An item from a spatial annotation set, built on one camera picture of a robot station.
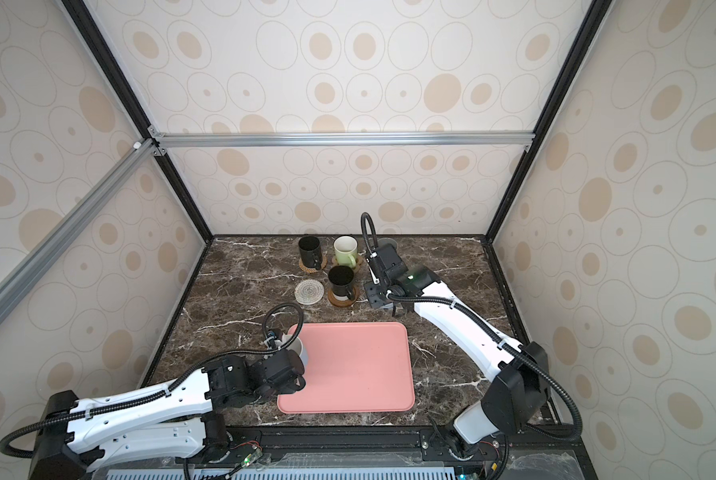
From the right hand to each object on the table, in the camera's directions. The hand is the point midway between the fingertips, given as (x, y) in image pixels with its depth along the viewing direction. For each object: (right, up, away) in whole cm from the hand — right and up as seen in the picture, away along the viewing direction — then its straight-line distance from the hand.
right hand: (379, 289), depth 81 cm
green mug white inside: (-11, +12, +23) cm, 28 cm away
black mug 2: (-12, +1, +21) cm, 25 cm away
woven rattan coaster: (-24, +5, +28) cm, 37 cm away
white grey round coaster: (-23, -3, +22) cm, 32 cm away
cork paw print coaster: (-6, +7, +28) cm, 30 cm away
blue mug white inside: (-19, -8, -23) cm, 31 cm away
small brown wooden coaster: (-12, -5, +18) cm, 22 cm away
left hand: (-20, -21, -6) cm, 30 cm away
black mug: (-23, +11, +25) cm, 36 cm away
